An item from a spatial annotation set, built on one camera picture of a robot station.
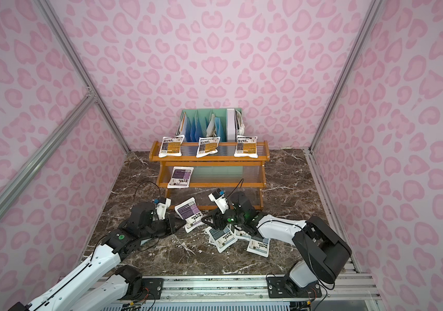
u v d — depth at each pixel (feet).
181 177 2.87
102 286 1.89
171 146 2.62
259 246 2.70
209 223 2.45
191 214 2.62
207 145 2.60
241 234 2.82
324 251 1.43
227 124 3.12
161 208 2.34
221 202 2.41
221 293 2.39
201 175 3.42
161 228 2.18
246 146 2.62
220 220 2.36
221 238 2.75
